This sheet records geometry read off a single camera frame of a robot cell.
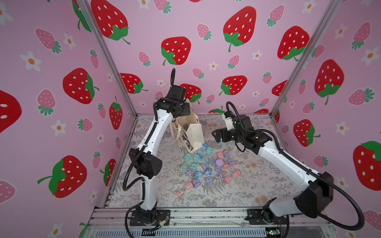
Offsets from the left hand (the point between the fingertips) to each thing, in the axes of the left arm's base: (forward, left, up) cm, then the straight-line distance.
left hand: (185, 110), depth 85 cm
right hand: (-14, -18, -3) cm, 23 cm away
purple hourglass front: (-33, -7, -26) cm, 43 cm away
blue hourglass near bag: (-9, -12, -26) cm, 30 cm away
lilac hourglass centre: (-31, -14, -26) cm, 43 cm away
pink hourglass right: (-31, -25, -26) cm, 48 cm away
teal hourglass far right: (-5, -25, -27) cm, 37 cm away
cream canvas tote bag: (-9, -4, -8) cm, 13 cm away
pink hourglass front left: (-35, -3, -26) cm, 43 cm away
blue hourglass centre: (-28, -8, -26) cm, 39 cm away
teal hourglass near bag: (-15, -1, -27) cm, 31 cm away
